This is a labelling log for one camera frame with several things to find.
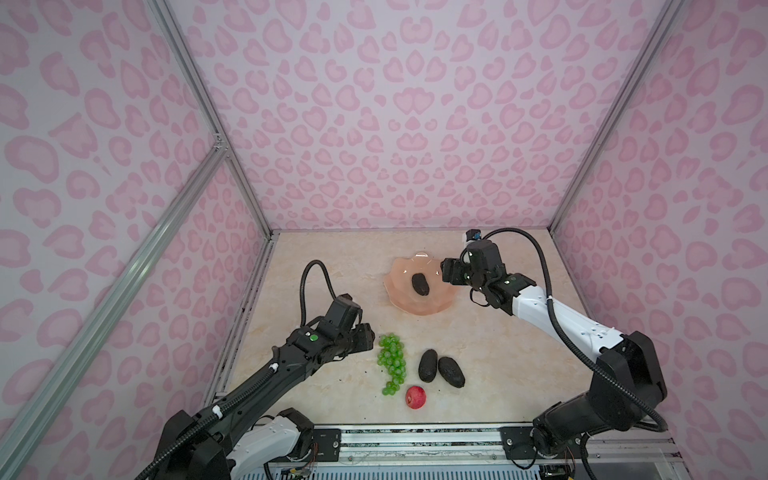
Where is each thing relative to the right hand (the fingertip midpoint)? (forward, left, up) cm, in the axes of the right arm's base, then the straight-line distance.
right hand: (454, 261), depth 85 cm
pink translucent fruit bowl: (+1, +15, -19) cm, 24 cm away
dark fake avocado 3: (-26, +1, -15) cm, 30 cm away
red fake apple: (-32, +11, -16) cm, 38 cm away
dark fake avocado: (+4, +9, -18) cm, 20 cm away
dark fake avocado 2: (-25, +8, -16) cm, 31 cm away
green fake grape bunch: (-22, +17, -15) cm, 32 cm away
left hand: (-18, +23, -8) cm, 31 cm away
